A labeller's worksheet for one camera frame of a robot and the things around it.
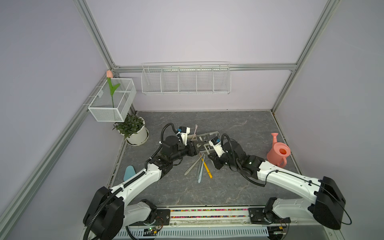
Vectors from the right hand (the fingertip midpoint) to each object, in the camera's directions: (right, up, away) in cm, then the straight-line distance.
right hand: (209, 154), depth 78 cm
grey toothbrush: (-6, -14, +9) cm, 17 cm away
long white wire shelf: (+3, +49, +26) cm, 56 cm away
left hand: (-4, +6, -2) cm, 7 cm away
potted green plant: (-45, +12, +11) cm, 48 cm away
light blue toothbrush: (-5, -15, +8) cm, 18 cm away
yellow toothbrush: (0, -11, +11) cm, 15 cm away
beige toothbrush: (-9, -10, +13) cm, 19 cm away
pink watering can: (+40, -1, +6) cm, 40 cm away
